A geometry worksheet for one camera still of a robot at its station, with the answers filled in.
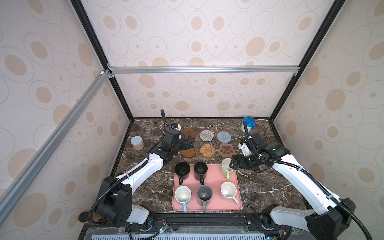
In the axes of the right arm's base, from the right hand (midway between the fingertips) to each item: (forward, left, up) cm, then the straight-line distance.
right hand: (237, 165), depth 76 cm
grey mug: (-10, +17, -15) cm, 25 cm away
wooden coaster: (+18, +26, -16) cm, 35 cm away
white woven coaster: (+32, +13, -16) cm, 38 cm away
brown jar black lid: (-22, +72, -5) cm, 75 cm away
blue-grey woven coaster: (+31, 0, -16) cm, 35 cm away
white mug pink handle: (-9, +4, -14) cm, 16 cm away
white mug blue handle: (-10, +28, -14) cm, 33 cm away
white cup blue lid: (+37, -18, -8) cm, 41 cm away
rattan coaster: (+19, +13, -16) cm, 28 cm away
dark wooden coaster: (+35, +27, -14) cm, 46 cm away
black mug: (+3, +29, -11) cm, 31 cm away
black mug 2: (+4, +18, -13) cm, 23 cm away
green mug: (+1, +4, -6) cm, 8 cm away
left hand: (+15, +23, +4) cm, 28 cm away
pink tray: (-9, +10, -15) cm, 20 cm away
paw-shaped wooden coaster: (+19, 0, -15) cm, 24 cm away
